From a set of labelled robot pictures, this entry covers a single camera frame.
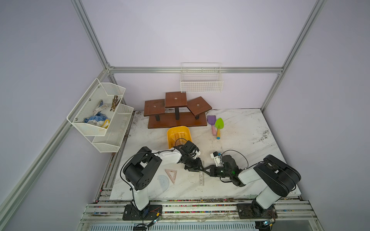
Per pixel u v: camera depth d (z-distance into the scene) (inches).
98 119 27.6
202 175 33.9
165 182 33.1
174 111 41.5
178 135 41.2
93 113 28.6
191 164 30.8
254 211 25.6
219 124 44.0
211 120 45.2
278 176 18.6
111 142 29.4
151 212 28.7
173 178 33.8
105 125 28.4
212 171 30.8
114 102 32.2
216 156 33.1
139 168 19.5
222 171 30.5
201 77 37.4
